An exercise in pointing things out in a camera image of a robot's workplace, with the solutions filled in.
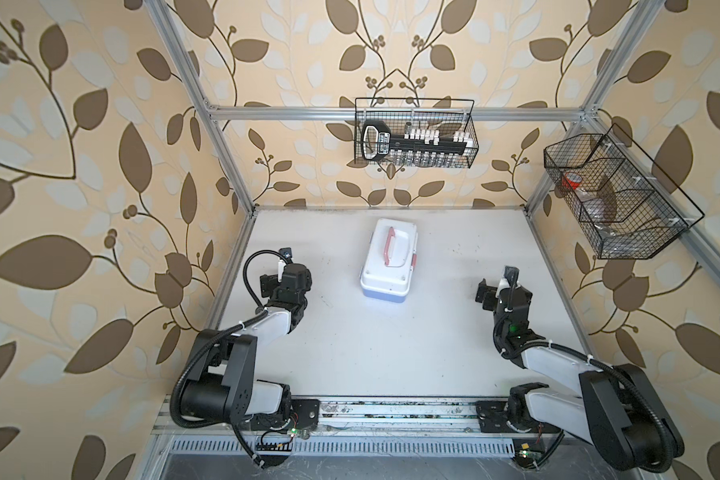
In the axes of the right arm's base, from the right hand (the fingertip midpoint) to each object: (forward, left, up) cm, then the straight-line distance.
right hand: (503, 287), depth 88 cm
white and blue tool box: (+6, +34, +3) cm, 35 cm away
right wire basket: (+7, -24, +26) cm, 36 cm away
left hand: (+7, +66, +2) cm, 66 cm away
